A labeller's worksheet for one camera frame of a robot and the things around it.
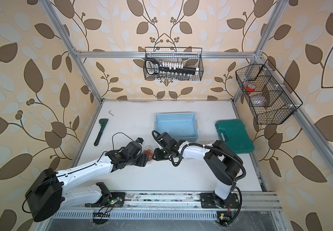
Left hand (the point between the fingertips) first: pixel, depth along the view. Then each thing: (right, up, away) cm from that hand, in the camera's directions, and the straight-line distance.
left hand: (143, 157), depth 84 cm
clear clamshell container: (+41, +7, +11) cm, 43 cm away
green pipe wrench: (-34, +20, +21) cm, 44 cm away
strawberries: (+2, +1, +6) cm, 7 cm away
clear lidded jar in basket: (+62, +32, -11) cm, 71 cm away
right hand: (+6, -1, +2) cm, 7 cm away
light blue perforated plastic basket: (+26, +17, +21) cm, 37 cm away
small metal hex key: (-32, +26, +30) cm, 51 cm away
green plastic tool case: (+59, +13, +12) cm, 61 cm away
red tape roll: (+62, +41, -3) cm, 74 cm away
